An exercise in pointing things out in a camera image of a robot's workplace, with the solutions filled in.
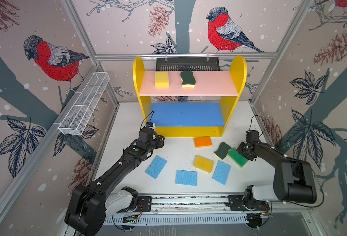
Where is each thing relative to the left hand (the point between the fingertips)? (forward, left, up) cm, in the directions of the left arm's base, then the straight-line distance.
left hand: (164, 135), depth 84 cm
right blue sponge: (-16, -33, -14) cm, 40 cm away
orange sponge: (+3, -24, -14) cm, 28 cm away
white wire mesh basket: (-1, +44, +15) cm, 47 cm away
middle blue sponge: (-20, -13, -14) cm, 27 cm away
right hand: (-2, -48, -14) cm, 50 cm away
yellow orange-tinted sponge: (-11, -24, -15) cm, 30 cm away
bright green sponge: (-9, -45, -13) cm, 48 cm away
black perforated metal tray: (+43, -15, +20) cm, 50 cm away
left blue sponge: (-14, +5, -14) cm, 20 cm away
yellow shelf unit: (+12, -16, 0) cm, 20 cm away
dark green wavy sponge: (-4, -36, -13) cm, 38 cm away
